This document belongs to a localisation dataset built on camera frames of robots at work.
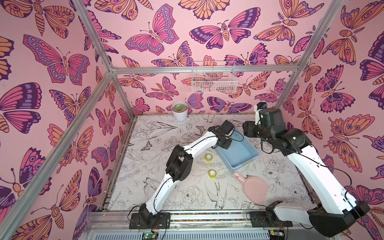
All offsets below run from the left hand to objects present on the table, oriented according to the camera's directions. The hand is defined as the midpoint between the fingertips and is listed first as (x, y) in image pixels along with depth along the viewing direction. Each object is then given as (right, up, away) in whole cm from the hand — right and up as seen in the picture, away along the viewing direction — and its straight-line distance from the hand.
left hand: (228, 142), depth 95 cm
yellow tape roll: (-12, -10, 0) cm, 15 cm away
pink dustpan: (+13, -25, -12) cm, 30 cm away
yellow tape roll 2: (-11, -18, -7) cm, 22 cm away
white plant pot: (-32, +19, +15) cm, 41 cm away
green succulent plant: (-33, +25, +14) cm, 44 cm away
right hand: (+2, +11, -26) cm, 28 cm away
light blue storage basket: (+10, -6, +5) cm, 13 cm away
